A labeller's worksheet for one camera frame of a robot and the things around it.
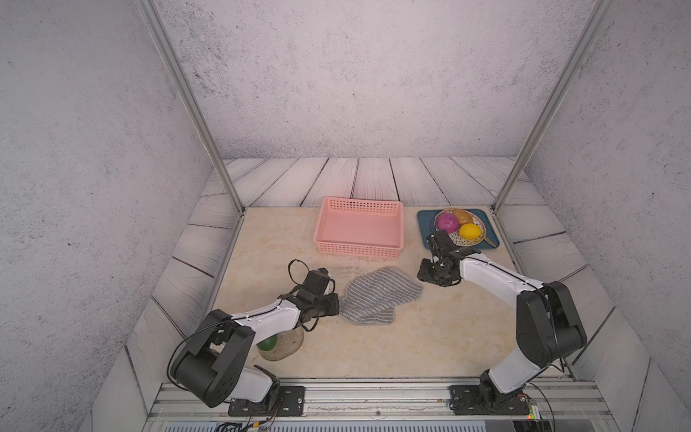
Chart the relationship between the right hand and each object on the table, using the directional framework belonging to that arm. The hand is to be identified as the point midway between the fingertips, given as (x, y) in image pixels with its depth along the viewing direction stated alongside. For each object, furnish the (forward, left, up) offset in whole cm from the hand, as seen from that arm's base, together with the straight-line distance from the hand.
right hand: (426, 274), depth 91 cm
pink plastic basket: (+22, +22, -1) cm, 31 cm away
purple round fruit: (+24, -13, -1) cm, 27 cm away
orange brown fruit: (+28, -20, -2) cm, 35 cm away
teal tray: (+28, -6, -7) cm, 29 cm away
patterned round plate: (+20, -16, -5) cm, 26 cm away
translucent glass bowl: (-21, +45, -7) cm, 50 cm away
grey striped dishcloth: (-6, +18, -4) cm, 20 cm away
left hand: (-9, +28, -4) cm, 30 cm away
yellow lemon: (+22, -21, -4) cm, 31 cm away
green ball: (-23, +49, -1) cm, 54 cm away
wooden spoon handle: (+19, -29, -7) cm, 35 cm away
